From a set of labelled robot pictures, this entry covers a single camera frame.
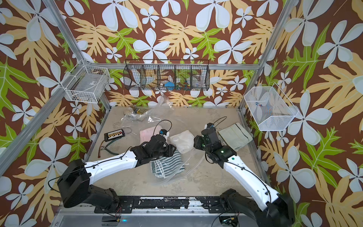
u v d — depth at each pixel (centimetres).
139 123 104
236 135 99
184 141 94
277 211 37
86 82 86
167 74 97
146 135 99
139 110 114
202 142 70
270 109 84
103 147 96
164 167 84
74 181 42
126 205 74
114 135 101
